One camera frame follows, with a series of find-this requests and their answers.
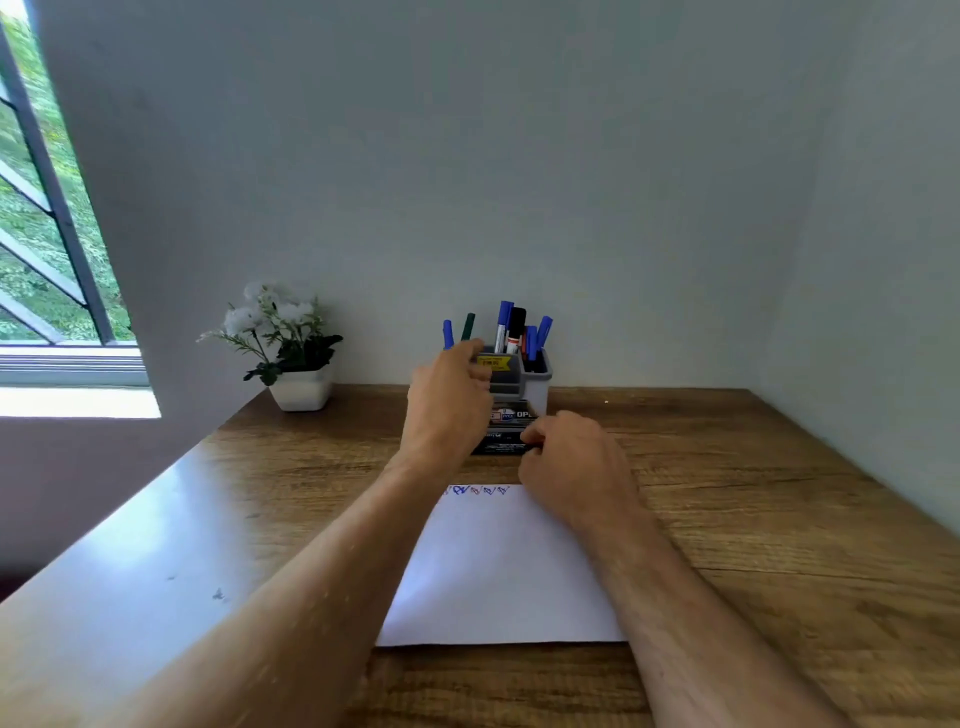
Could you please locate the person's left hand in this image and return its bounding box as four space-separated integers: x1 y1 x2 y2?
397 338 496 481

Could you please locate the person's right hand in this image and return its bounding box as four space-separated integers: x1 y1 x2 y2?
517 410 646 538

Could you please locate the pile of assorted markers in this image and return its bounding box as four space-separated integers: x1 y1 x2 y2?
470 427 541 457

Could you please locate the white paper sheet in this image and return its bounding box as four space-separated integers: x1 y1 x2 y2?
374 483 628 648

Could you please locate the person's right forearm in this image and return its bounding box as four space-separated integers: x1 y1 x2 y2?
584 509 856 728

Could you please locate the person's left forearm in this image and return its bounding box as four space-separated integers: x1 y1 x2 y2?
127 457 459 728

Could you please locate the grey white desk organizer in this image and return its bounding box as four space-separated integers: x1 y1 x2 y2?
468 346 554 429

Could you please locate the white square flower pot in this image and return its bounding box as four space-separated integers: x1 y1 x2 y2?
267 365 335 413

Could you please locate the artificial white flower plant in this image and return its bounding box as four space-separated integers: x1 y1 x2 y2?
197 281 345 388

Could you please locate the window with dark bars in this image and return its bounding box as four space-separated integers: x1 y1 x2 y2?
0 0 150 388

